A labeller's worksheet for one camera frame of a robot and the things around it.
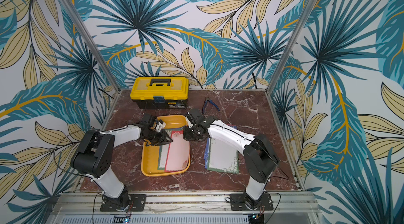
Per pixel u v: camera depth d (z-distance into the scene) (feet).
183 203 2.45
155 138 2.63
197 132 2.02
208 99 3.71
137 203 2.40
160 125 2.89
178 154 2.88
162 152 2.89
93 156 1.55
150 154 2.88
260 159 1.49
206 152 2.95
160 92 3.13
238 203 2.40
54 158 2.35
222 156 2.92
